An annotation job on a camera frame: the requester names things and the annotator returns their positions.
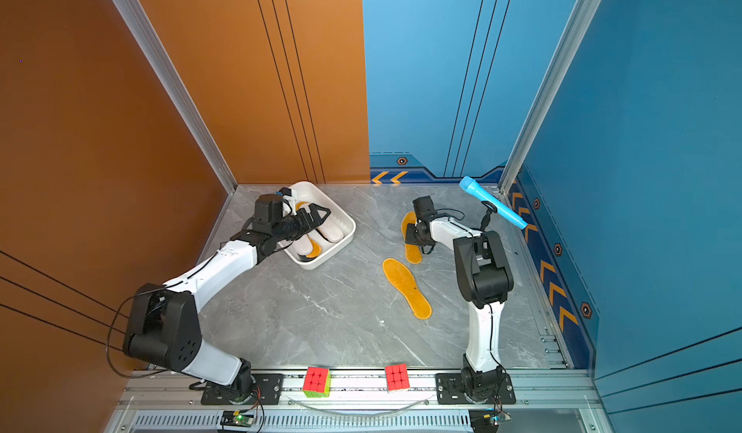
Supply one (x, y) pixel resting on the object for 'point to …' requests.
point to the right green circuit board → (484, 420)
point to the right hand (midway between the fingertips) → (414, 237)
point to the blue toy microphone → (484, 195)
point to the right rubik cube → (397, 377)
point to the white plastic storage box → (309, 191)
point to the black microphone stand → (486, 219)
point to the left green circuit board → (236, 418)
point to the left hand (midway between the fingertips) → (325, 212)
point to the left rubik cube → (317, 383)
